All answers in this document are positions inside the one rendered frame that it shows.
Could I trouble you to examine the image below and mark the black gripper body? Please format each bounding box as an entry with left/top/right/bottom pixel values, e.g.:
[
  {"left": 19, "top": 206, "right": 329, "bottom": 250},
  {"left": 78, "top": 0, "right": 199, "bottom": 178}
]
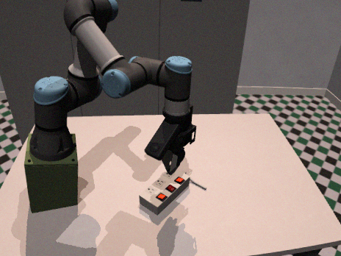
[{"left": 162, "top": 104, "right": 196, "bottom": 153}]

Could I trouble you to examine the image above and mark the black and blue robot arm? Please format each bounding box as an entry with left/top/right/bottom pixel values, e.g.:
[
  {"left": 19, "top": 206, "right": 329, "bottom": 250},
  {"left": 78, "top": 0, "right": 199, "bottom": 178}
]
[{"left": 29, "top": 0, "right": 192, "bottom": 161}]

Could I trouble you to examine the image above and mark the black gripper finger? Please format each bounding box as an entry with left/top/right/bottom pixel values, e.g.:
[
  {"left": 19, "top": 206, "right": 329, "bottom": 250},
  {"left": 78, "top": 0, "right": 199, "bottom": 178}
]
[
  {"left": 162, "top": 150, "right": 173, "bottom": 175},
  {"left": 168, "top": 145, "right": 185, "bottom": 175}
]

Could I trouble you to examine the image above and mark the white power strip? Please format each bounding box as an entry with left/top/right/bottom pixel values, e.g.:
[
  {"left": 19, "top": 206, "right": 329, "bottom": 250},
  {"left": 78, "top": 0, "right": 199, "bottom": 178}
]
[{"left": 139, "top": 169, "right": 202, "bottom": 215}]

